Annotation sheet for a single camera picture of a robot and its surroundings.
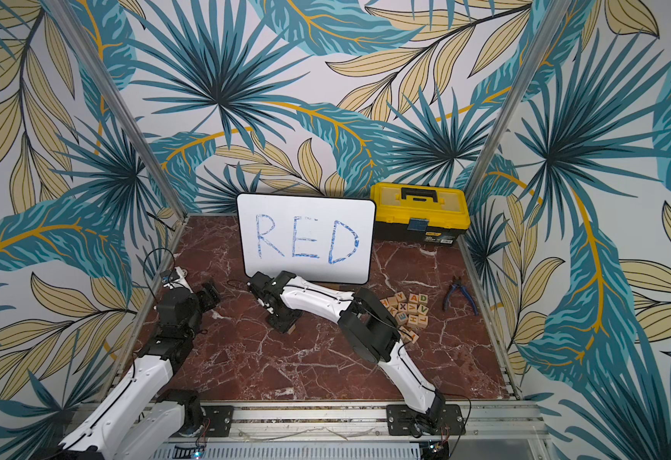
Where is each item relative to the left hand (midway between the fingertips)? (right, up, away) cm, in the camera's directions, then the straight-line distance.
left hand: (203, 287), depth 82 cm
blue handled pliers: (+80, -1, +17) cm, 82 cm away
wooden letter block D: (+67, -5, +12) cm, 68 cm away
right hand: (+23, -12, +7) cm, 27 cm away
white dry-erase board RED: (+34, +14, +5) cm, 37 cm away
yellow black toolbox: (+67, +23, +16) cm, 73 cm away
